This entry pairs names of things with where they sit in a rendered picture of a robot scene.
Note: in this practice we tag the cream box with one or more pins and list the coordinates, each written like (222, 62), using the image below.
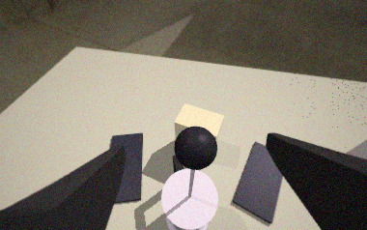
(191, 116)

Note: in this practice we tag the french press with black knob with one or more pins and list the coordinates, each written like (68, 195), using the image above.
(189, 197)

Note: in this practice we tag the grey cylinder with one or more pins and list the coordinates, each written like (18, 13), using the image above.
(359, 151)

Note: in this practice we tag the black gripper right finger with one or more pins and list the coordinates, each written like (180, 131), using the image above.
(331, 185)

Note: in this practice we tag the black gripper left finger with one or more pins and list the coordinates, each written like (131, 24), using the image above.
(82, 200)

